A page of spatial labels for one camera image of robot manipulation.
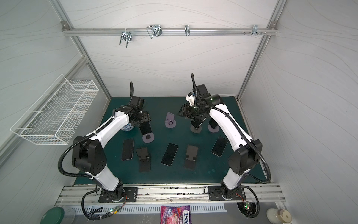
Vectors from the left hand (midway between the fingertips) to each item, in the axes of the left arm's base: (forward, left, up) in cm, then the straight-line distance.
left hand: (143, 118), depth 89 cm
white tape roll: (-48, -70, -6) cm, 85 cm away
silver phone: (+6, -36, -11) cm, 38 cm away
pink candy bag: (-49, -23, -12) cm, 55 cm away
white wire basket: (-12, +38, +17) cm, 44 cm away
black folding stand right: (-23, -31, -9) cm, 40 cm away
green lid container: (-51, +29, -3) cm, 58 cm away
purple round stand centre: (+4, -17, -10) cm, 20 cm away
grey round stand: (+1, -35, -15) cm, 38 cm away
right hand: (-5, -25, +11) cm, 28 cm away
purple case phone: (-3, 0, -6) cm, 6 cm away
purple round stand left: (-6, -2, -14) cm, 16 cm away
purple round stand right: (+1, -50, -13) cm, 52 cm away
